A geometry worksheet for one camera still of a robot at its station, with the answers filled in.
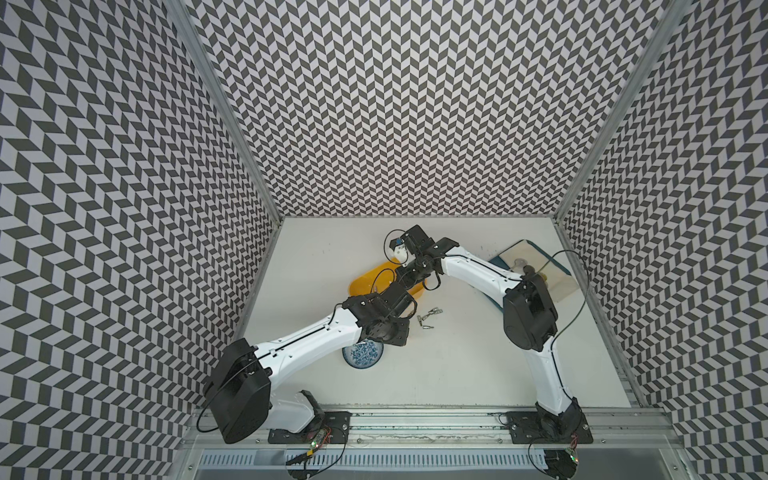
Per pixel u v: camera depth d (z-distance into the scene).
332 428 0.72
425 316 0.91
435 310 0.91
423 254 0.70
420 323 0.91
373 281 0.99
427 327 0.91
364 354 0.85
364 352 0.85
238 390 0.40
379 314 0.59
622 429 0.75
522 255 1.08
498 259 1.05
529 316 0.54
